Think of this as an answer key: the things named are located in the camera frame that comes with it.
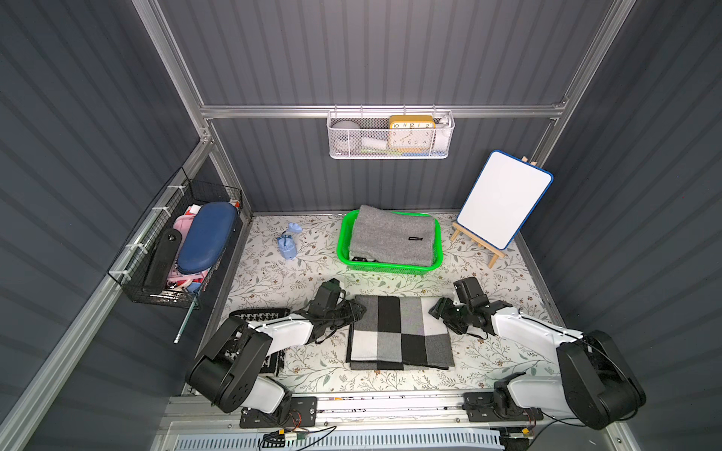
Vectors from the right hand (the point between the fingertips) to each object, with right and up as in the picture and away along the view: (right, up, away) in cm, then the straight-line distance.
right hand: (440, 313), depth 89 cm
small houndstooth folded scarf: (-50, -11, -11) cm, 52 cm away
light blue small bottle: (-53, +22, +12) cm, 58 cm away
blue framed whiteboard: (+20, +37, -1) cm, 42 cm away
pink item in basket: (-66, +15, -26) cm, 73 cm away
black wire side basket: (-76, +36, -11) cm, 84 cm away
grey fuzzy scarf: (-14, +24, +10) cm, 30 cm away
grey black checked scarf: (-14, -5, -4) cm, 15 cm away
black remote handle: (-70, +19, -25) cm, 77 cm away
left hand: (-25, 0, -1) cm, 25 cm away
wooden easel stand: (+23, +20, +10) cm, 32 cm away
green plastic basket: (-32, +20, +9) cm, 39 cm away
